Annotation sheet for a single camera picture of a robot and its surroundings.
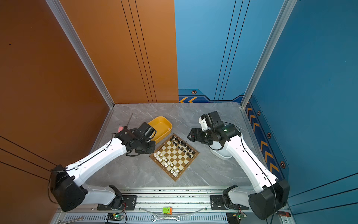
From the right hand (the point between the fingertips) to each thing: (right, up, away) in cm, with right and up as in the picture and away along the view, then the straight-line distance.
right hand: (192, 138), depth 74 cm
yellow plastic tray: (-20, +4, +28) cm, 34 cm away
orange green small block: (-13, -36, -5) cm, 38 cm away
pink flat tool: (-52, +2, +28) cm, 59 cm away
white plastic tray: (+19, -11, +11) cm, 25 cm away
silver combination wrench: (-19, -39, -5) cm, 44 cm away
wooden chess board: (-10, -15, +15) cm, 23 cm away
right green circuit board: (+22, -40, -4) cm, 46 cm away
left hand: (-21, -7, +5) cm, 23 cm away
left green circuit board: (-40, -40, -3) cm, 57 cm away
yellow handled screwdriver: (-48, +4, +31) cm, 57 cm away
